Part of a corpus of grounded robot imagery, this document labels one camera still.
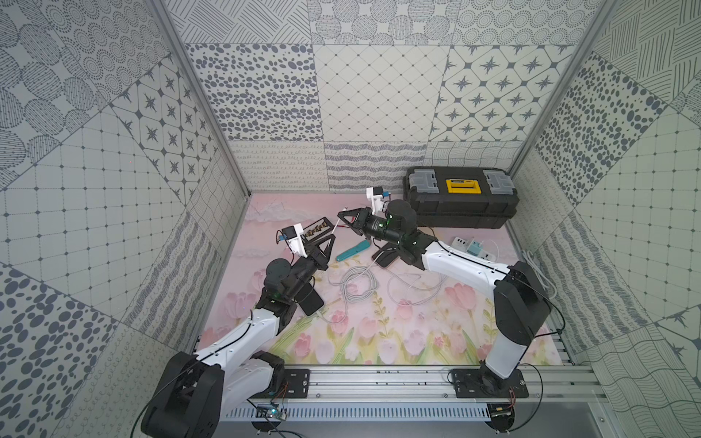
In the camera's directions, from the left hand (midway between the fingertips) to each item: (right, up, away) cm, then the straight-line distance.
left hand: (328, 229), depth 74 cm
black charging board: (-9, -2, +33) cm, 34 cm away
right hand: (+2, +3, +2) cm, 5 cm away
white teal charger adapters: (+49, -8, +22) cm, 54 cm away
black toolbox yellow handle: (+46, +11, +23) cm, 53 cm away
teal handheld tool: (+8, -9, +27) cm, 29 cm away
